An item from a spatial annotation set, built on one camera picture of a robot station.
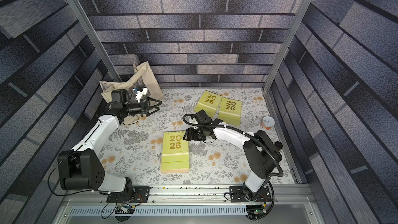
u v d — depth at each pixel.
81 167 0.42
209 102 1.10
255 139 0.45
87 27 0.84
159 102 0.74
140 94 0.75
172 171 0.81
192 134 0.76
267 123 0.95
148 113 0.78
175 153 0.83
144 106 0.70
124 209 0.71
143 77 0.97
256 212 0.70
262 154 0.46
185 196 0.74
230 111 1.06
